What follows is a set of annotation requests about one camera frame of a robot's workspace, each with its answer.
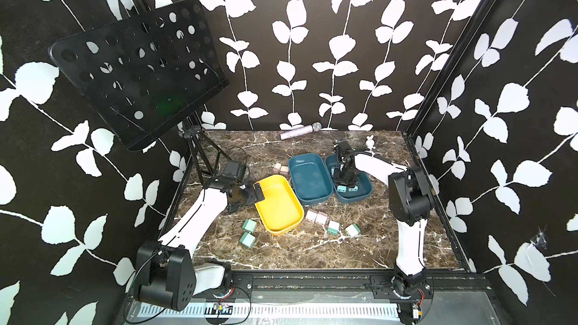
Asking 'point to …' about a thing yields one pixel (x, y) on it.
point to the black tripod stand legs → (191, 133)
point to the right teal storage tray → (364, 186)
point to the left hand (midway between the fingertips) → (255, 196)
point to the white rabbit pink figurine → (369, 142)
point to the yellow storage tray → (282, 210)
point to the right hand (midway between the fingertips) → (337, 180)
